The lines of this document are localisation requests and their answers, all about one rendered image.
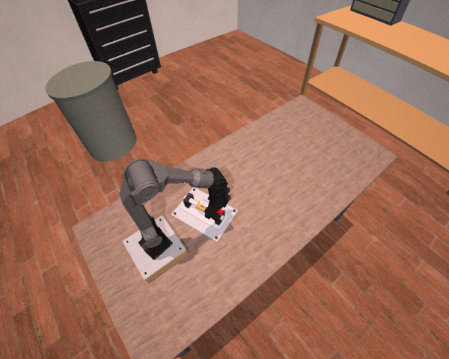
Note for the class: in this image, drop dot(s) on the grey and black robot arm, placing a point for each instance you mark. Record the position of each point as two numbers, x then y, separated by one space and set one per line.
143 181

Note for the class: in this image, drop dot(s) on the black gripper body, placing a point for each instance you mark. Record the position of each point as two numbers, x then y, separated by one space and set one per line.
214 207

